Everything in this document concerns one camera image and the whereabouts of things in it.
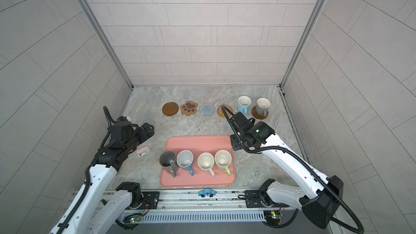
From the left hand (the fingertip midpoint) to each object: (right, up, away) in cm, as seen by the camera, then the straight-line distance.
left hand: (150, 127), depth 79 cm
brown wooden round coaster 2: (+57, +4, +24) cm, 62 cm away
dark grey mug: (+8, -17, +1) cm, 19 cm away
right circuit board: (+56, -36, -11) cm, 68 cm away
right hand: (+42, -6, -4) cm, 42 cm away
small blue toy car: (+28, -27, -8) cm, 40 cm away
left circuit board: (0, -34, -14) cm, 37 cm away
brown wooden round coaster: (+3, +7, +24) cm, 25 cm away
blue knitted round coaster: (+26, +7, +25) cm, 37 cm away
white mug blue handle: (+49, +11, +17) cm, 53 cm away
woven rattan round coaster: (+35, +6, +24) cm, 43 cm away
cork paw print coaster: (+15, +8, +24) cm, 29 cm away
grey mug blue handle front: (+17, -17, +2) cm, 24 cm away
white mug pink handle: (+27, -18, +2) cm, 32 cm away
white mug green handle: (+36, -17, +4) cm, 40 cm away
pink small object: (-6, -13, +4) cm, 15 cm away
